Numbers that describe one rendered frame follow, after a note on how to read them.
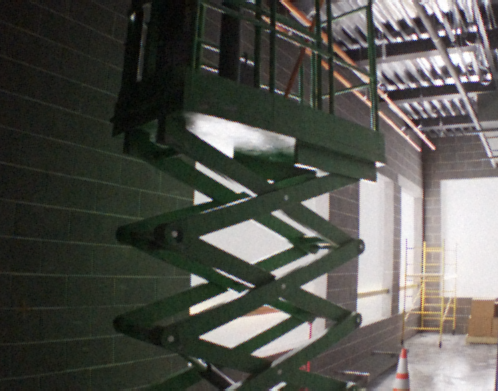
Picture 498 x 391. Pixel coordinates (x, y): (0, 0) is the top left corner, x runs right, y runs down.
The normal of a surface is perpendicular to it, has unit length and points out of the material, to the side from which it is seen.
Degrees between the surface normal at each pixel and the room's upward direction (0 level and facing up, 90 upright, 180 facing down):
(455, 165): 90
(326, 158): 90
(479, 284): 90
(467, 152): 90
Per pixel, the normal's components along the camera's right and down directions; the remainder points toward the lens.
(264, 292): 0.65, -0.07
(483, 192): -0.56, -0.12
